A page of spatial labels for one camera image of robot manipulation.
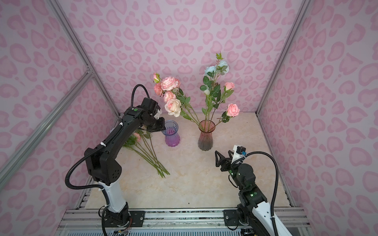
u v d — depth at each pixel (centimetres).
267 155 61
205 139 93
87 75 88
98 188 53
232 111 62
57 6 69
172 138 104
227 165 67
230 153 78
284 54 85
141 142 103
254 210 53
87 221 74
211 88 80
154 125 73
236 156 66
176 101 64
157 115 78
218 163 69
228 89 78
